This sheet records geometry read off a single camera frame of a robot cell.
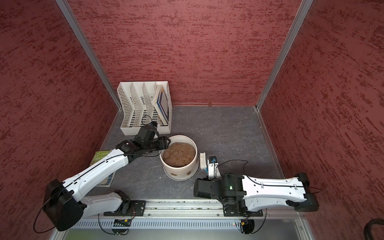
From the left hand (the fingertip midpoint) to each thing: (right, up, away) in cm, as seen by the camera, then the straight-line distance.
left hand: (165, 144), depth 80 cm
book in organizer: (-6, +25, +12) cm, 28 cm away
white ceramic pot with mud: (+8, -9, -1) cm, 12 cm away
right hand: (+23, -17, -11) cm, 30 cm away
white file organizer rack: (-26, +27, +33) cm, 50 cm away
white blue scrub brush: (+20, -8, -7) cm, 23 cm away
